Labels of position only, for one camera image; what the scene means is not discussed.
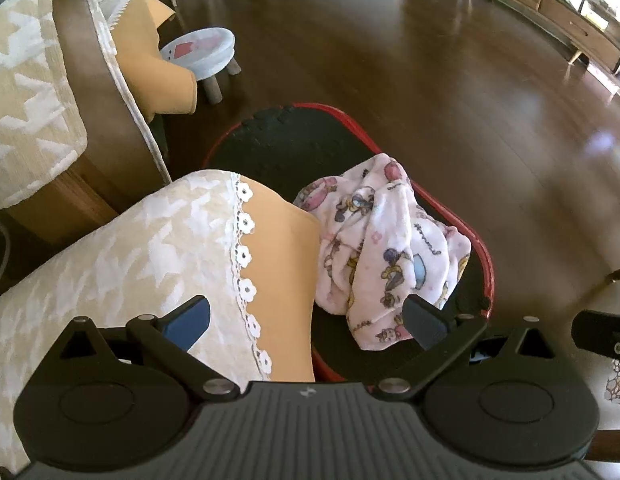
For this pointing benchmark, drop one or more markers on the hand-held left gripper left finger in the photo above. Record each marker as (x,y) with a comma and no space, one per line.
(189,322)

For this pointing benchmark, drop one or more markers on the small white round stool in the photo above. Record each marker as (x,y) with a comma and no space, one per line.
(199,50)

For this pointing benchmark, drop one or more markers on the chair with beige houndstooth cover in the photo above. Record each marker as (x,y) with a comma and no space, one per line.
(129,260)
(29,85)

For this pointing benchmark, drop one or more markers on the black red-rimmed basket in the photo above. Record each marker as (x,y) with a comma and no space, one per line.
(290,150)

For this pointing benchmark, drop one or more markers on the wooden TV cabinet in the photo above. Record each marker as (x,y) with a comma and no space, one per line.
(565,10)

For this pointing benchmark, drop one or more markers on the pink cartoon print towel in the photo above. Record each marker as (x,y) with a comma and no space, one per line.
(385,240)

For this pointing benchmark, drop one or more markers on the yellow lace-edged chair cover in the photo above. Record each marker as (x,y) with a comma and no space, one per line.
(154,60)

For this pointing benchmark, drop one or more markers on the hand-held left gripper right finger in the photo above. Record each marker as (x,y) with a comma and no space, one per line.
(424,324)

